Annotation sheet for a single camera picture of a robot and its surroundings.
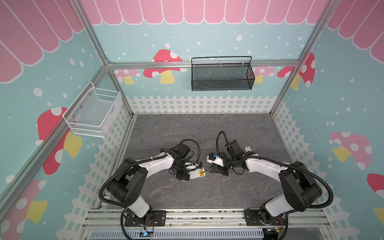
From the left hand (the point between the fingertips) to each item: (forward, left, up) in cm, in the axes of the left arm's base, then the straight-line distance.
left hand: (186, 174), depth 89 cm
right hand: (+2, -15, +6) cm, 16 cm away
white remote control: (0, -6, +1) cm, 6 cm away
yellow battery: (+1, -9, +1) cm, 9 cm away
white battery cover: (+18, -40, 0) cm, 44 cm away
